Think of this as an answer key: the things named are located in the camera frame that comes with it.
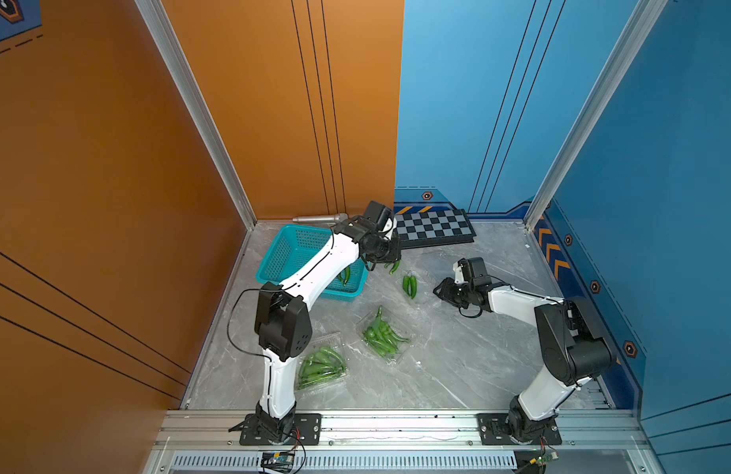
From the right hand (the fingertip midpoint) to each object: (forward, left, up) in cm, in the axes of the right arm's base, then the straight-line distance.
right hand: (437, 291), depth 96 cm
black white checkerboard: (+28, -1, +1) cm, 28 cm away
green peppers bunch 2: (-17, +18, +1) cm, 25 cm away
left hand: (+4, +13, +16) cm, 21 cm away
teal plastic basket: (+19, +52, +3) cm, 55 cm away
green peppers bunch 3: (-25, +33, +2) cm, 42 cm away
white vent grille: (-45, +26, -4) cm, 53 cm away
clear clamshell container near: (-15, +33, -5) cm, 37 cm away
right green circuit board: (-44, -20, -4) cm, 49 cm away
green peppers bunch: (+3, +9, -1) cm, 9 cm away
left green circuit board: (-45, +44, -6) cm, 63 cm away
